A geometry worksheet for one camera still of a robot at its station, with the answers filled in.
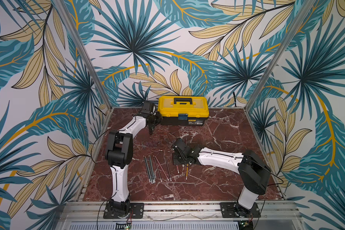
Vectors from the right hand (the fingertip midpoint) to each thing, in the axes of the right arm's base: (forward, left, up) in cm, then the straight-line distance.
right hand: (173, 159), depth 87 cm
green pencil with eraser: (-5, +13, -4) cm, 14 cm away
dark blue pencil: (-4, +17, -5) cm, 18 cm away
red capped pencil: (-11, +4, -5) cm, 12 cm away
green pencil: (-4, +16, -5) cm, 17 cm away
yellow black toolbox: (+28, -7, +13) cm, 32 cm away
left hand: (+26, +6, +7) cm, 28 cm away
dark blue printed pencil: (-4, +14, -5) cm, 15 cm away
